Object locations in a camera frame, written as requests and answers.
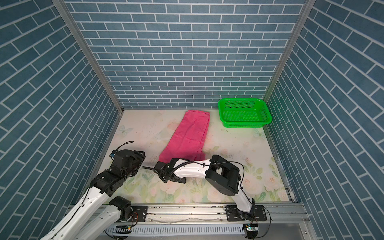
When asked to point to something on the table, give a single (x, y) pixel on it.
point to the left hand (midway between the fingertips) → (148, 155)
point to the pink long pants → (187, 142)
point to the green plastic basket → (241, 113)
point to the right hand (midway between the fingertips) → (186, 168)
